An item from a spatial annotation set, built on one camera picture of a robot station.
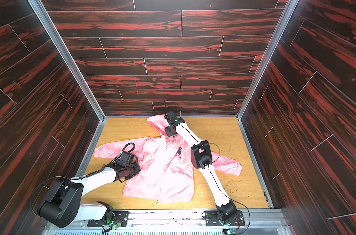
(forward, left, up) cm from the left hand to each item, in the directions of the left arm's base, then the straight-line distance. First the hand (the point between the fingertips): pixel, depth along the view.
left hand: (141, 170), depth 92 cm
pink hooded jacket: (0, -12, +3) cm, 12 cm away
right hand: (+32, -20, +4) cm, 38 cm away
